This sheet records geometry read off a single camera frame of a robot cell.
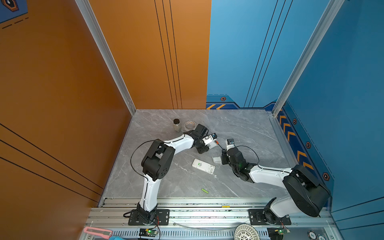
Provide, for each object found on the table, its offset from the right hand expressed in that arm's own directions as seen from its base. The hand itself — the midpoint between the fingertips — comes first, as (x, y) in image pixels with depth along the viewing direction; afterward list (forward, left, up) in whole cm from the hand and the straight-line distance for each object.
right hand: (222, 151), depth 91 cm
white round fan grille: (-40, -7, -5) cm, 41 cm away
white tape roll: (+25, +21, -5) cm, 33 cm away
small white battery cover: (-3, +3, -6) cm, 7 cm away
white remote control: (-8, +10, -5) cm, 14 cm away
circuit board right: (-40, -22, -8) cm, 47 cm away
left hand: (+7, +10, -4) cm, 13 cm away
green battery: (-22, +11, -6) cm, 25 cm away
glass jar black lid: (+19, +29, +1) cm, 35 cm away
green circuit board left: (-40, +39, -7) cm, 56 cm away
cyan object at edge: (-42, +52, -3) cm, 67 cm away
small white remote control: (+7, +6, -5) cm, 10 cm away
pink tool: (-41, +59, -5) cm, 72 cm away
